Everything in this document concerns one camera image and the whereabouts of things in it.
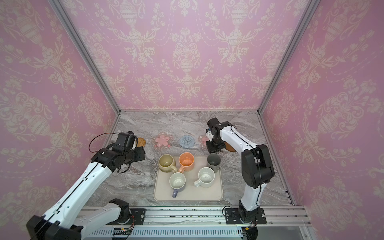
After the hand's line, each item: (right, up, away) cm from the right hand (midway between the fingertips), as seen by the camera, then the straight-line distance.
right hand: (213, 150), depth 90 cm
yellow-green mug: (-29, -9, +2) cm, 30 cm away
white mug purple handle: (-21, -17, -5) cm, 28 cm away
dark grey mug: (-1, -5, -5) cm, 7 cm away
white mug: (-5, -15, -5) cm, 16 cm away
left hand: (-39, 0, -12) cm, 41 cm away
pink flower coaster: (-34, +4, +13) cm, 37 cm away
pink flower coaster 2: (-5, +6, +13) cm, 15 cm away
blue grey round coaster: (-17, +4, +13) cm, 21 cm away
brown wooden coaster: (+3, +6, -30) cm, 31 cm away
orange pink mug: (-16, -7, +2) cm, 18 cm away
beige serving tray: (-29, -21, -9) cm, 37 cm away
